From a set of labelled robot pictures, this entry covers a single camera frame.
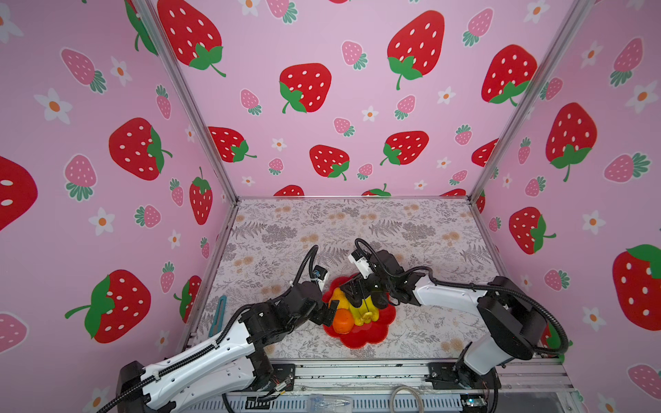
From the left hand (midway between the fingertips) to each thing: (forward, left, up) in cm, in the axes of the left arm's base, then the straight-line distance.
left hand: (328, 296), depth 75 cm
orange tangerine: (-4, -4, -9) cm, 11 cm away
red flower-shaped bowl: (-7, -10, -12) cm, 18 cm away
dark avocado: (+1, -16, -3) cm, 16 cm away
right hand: (+6, -4, -6) cm, 9 cm away
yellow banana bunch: (-4, -10, -4) cm, 12 cm away
